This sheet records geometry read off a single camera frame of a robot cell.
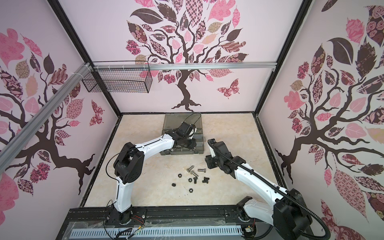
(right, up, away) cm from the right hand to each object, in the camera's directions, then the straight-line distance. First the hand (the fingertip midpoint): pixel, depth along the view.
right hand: (209, 156), depth 84 cm
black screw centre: (-8, -14, +1) cm, 16 cm away
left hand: (-9, +5, +10) cm, 14 cm away
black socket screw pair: (-2, -14, +1) cm, 14 cm away
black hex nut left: (-20, -16, -1) cm, 26 cm away
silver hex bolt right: (-4, -10, +5) cm, 12 cm away
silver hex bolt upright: (-12, -9, +6) cm, 16 cm away
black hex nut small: (-11, -14, +1) cm, 18 cm away
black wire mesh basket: (-72, +56, +38) cm, 99 cm away
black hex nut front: (-10, -18, -2) cm, 21 cm away
